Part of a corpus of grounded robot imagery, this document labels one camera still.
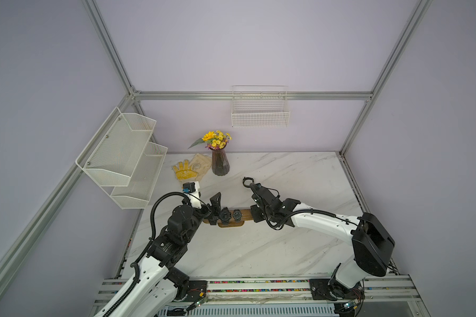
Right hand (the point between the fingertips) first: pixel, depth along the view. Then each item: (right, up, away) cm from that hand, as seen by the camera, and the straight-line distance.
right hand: (257, 212), depth 87 cm
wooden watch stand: (-5, -1, -2) cm, 6 cm away
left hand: (-19, +9, -13) cm, 25 cm away
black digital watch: (-14, -1, -3) cm, 14 cm away
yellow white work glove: (-39, +17, +21) cm, 48 cm away
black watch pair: (-5, +14, +21) cm, 26 cm away
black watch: (-9, -1, -2) cm, 9 cm away
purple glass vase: (-19, +22, +17) cm, 34 cm away
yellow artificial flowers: (-19, +33, +6) cm, 39 cm away
